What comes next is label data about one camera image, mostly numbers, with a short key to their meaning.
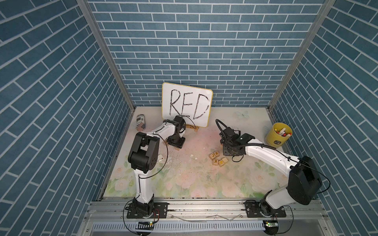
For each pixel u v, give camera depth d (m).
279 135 0.89
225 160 0.89
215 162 0.89
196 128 1.02
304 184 0.43
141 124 1.06
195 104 0.96
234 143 0.62
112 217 0.75
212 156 0.91
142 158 0.53
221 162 0.89
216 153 0.92
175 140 0.84
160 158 0.89
